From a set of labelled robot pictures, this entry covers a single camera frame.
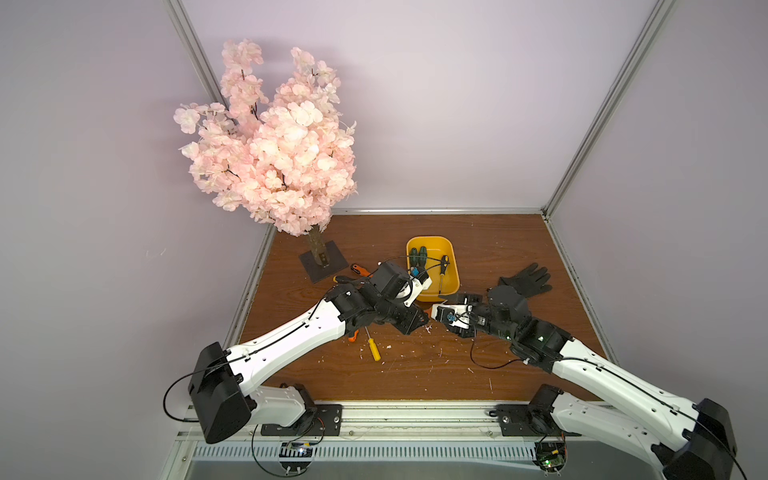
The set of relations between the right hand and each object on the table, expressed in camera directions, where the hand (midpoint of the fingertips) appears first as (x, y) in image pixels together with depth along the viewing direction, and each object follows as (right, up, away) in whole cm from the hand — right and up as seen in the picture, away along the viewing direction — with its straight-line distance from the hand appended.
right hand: (443, 293), depth 73 cm
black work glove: (+34, -1, +25) cm, 42 cm away
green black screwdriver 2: (-2, +6, +30) cm, 31 cm away
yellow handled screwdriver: (-18, -18, +12) cm, 28 cm away
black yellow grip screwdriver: (+6, +6, +30) cm, 31 cm away
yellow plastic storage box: (+3, +11, +33) cm, 34 cm away
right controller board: (+25, -39, -3) cm, 46 cm away
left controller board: (-37, -38, -1) cm, 53 cm away
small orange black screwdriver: (-24, -16, +12) cm, 31 cm away
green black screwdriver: (-5, +7, +31) cm, 32 cm away
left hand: (-4, -6, -2) cm, 7 cm away
